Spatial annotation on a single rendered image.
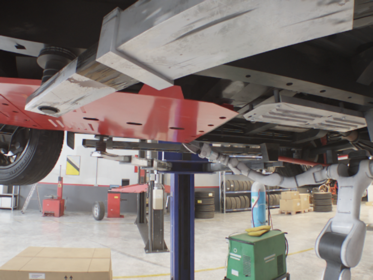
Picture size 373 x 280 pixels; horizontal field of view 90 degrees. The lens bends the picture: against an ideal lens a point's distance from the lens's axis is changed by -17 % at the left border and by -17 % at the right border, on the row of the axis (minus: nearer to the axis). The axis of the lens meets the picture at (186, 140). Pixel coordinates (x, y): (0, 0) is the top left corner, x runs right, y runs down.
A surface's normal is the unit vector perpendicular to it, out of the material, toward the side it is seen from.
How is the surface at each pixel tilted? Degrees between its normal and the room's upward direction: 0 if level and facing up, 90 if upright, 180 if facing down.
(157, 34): 180
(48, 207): 90
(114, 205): 90
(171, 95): 135
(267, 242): 85
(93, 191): 90
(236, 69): 180
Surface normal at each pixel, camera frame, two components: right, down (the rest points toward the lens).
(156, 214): 0.29, -0.18
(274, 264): 0.56, -0.24
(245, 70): 0.00, 0.98
